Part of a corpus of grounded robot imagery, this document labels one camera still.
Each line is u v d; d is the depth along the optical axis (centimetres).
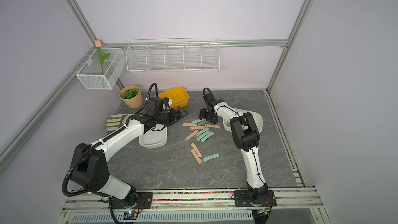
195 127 100
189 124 101
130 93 103
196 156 87
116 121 102
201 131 97
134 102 105
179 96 116
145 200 74
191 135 96
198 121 102
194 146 91
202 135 96
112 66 105
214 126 98
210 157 87
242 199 74
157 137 93
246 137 58
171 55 102
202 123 102
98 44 90
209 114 89
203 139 94
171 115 75
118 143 51
